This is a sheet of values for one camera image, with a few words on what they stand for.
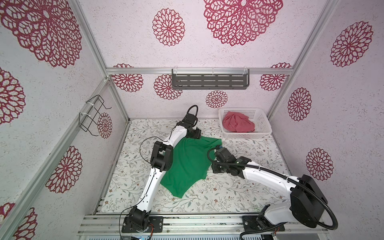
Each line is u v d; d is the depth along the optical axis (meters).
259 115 1.13
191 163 0.96
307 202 0.42
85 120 0.73
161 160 0.68
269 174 0.51
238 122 1.10
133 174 0.91
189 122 0.90
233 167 0.61
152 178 0.67
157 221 0.76
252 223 0.74
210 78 0.94
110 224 0.75
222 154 0.65
